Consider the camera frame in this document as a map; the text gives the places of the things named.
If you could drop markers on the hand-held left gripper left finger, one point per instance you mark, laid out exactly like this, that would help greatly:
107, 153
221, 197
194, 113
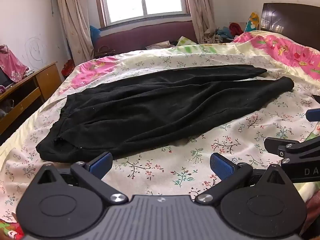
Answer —
100, 165

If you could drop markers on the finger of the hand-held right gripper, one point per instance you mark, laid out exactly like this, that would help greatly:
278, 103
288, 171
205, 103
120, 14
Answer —
313, 115
295, 147

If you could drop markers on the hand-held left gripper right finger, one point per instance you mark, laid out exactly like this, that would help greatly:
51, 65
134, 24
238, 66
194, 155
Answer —
222, 166

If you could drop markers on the black pants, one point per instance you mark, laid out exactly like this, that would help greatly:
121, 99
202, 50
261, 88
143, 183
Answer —
150, 110

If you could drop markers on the dark flat object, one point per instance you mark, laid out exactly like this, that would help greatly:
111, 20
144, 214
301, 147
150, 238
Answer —
316, 97

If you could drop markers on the floral bed quilt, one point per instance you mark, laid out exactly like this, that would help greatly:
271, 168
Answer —
190, 160

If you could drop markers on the dark wooden headboard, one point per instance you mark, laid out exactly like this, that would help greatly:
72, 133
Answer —
292, 22

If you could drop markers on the red patterned cloth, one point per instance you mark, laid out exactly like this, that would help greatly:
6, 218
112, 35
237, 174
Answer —
67, 68

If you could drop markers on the brown handbag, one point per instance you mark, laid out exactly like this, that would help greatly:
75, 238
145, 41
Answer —
103, 52

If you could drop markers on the red garment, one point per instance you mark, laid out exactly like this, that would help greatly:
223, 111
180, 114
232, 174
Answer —
236, 28

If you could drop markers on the teal garment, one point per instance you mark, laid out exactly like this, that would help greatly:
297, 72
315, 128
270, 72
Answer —
223, 32

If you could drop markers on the black television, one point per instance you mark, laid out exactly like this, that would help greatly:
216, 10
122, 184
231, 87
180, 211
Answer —
4, 77

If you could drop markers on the green printed bag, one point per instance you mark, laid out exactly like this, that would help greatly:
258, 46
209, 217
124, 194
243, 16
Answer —
186, 41

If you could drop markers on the blue plastic bag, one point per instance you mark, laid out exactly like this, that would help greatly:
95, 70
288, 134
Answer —
94, 33

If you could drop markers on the clear plastic packet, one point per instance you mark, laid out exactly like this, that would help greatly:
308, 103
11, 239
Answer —
158, 45

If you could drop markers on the pink floral cloth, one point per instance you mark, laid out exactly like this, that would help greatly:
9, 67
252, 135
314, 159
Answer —
12, 63

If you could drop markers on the purple upholstered window bench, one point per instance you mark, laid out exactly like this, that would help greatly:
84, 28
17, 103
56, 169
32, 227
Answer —
140, 36

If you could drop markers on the window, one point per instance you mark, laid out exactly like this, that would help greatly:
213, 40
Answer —
143, 0

